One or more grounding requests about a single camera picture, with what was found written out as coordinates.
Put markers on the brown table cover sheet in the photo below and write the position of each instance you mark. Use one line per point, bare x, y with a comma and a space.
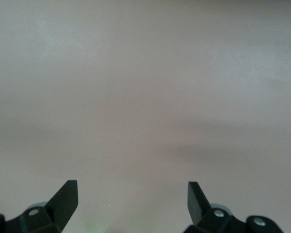
145, 85

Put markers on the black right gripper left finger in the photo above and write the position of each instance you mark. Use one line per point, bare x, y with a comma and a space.
58, 208

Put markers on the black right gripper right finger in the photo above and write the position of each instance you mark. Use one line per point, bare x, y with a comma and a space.
201, 213

